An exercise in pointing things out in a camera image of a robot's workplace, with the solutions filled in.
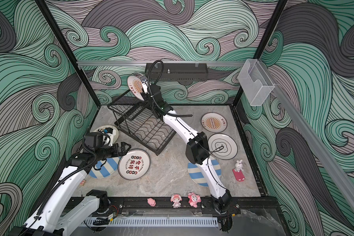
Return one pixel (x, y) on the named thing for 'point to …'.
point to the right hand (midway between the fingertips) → (147, 82)
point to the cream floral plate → (109, 129)
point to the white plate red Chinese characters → (133, 164)
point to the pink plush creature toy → (193, 199)
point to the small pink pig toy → (151, 202)
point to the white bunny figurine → (239, 165)
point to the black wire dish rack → (137, 117)
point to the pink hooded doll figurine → (176, 198)
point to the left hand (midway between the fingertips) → (124, 145)
